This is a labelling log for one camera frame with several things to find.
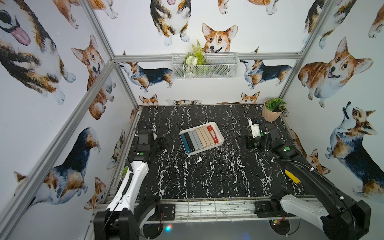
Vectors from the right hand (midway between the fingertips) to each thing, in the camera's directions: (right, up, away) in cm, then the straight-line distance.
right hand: (244, 135), depth 78 cm
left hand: (-41, -1, +5) cm, 41 cm away
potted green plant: (+27, +15, +24) cm, 39 cm away
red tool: (-14, -3, +25) cm, 29 cm away
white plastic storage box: (-22, -3, +20) cm, 30 cm away
